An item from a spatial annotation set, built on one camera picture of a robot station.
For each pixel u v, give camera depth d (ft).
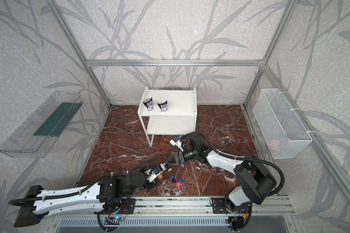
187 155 2.33
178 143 2.45
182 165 2.81
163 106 2.27
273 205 2.47
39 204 1.48
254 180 1.43
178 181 2.64
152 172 1.93
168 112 2.37
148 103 2.25
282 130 2.03
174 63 4.51
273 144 2.44
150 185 2.07
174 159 2.28
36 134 2.11
